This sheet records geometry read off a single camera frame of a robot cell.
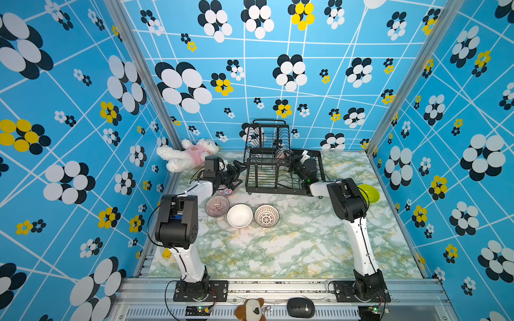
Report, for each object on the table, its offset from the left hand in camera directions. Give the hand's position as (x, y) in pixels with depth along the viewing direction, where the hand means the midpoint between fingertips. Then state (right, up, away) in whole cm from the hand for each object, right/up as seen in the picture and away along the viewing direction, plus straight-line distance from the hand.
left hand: (248, 170), depth 93 cm
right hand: (+18, +11, +7) cm, 22 cm away
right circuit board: (+45, -51, -22) cm, 71 cm away
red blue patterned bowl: (-13, -11, +8) cm, 19 cm away
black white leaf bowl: (+16, +8, +6) cm, 19 cm away
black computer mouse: (+20, -47, -25) cm, 57 cm away
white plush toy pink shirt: (-31, +8, +12) cm, 34 cm away
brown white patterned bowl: (+9, -21, -1) cm, 23 cm away
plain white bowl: (-4, -21, -1) cm, 22 cm away
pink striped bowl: (-16, -17, +3) cm, 23 cm away
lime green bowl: (+63, -12, +6) cm, 64 cm away
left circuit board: (-17, -51, -21) cm, 58 cm away
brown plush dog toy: (+3, -48, -26) cm, 54 cm away
